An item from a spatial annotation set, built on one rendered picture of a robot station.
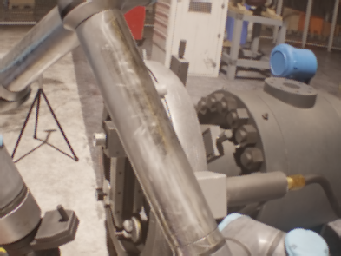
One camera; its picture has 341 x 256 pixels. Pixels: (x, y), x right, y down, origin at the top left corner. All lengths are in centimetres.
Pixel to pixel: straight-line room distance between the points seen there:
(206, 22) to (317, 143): 390
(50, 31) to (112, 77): 33
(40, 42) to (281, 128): 80
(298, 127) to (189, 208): 82
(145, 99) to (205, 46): 461
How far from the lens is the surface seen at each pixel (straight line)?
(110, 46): 64
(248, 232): 75
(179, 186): 62
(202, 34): 517
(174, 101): 109
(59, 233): 54
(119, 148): 124
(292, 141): 134
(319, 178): 120
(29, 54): 100
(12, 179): 53
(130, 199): 146
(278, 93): 145
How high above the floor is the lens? 126
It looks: 21 degrees down
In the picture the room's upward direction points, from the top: 7 degrees clockwise
